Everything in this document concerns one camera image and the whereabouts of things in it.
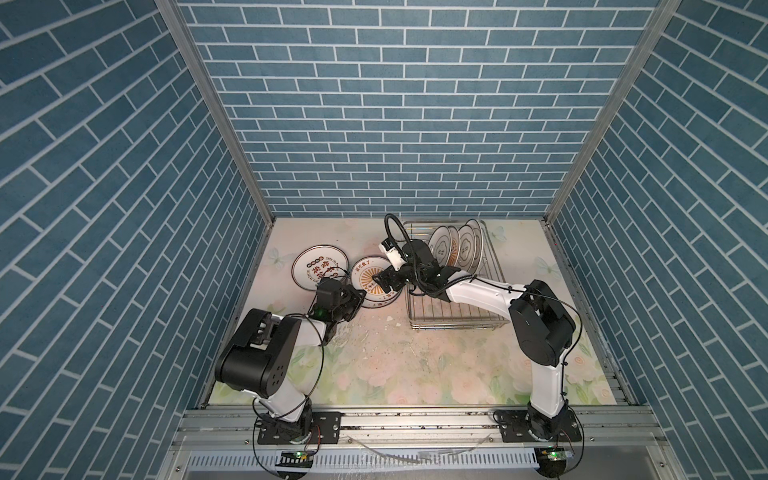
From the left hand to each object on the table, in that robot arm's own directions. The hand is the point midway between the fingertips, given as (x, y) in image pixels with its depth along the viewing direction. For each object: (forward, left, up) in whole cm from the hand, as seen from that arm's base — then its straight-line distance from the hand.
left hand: (369, 289), depth 93 cm
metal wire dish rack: (-6, -20, -4) cm, 21 cm away
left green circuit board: (-43, +17, -9) cm, 47 cm away
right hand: (+4, -4, +7) cm, 9 cm away
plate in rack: (+13, -32, +5) cm, 35 cm away
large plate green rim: (+14, +19, -4) cm, 24 cm away
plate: (+6, +3, -1) cm, 6 cm away
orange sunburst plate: (+13, -28, +6) cm, 32 cm away
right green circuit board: (-43, -47, -5) cm, 64 cm away
